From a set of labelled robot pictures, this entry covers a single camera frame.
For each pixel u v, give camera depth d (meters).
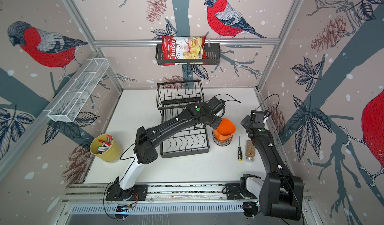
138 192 0.73
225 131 0.78
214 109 0.62
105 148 0.80
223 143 0.82
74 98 0.75
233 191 0.73
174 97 0.90
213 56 0.93
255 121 0.65
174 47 0.88
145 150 0.55
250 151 0.83
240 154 0.85
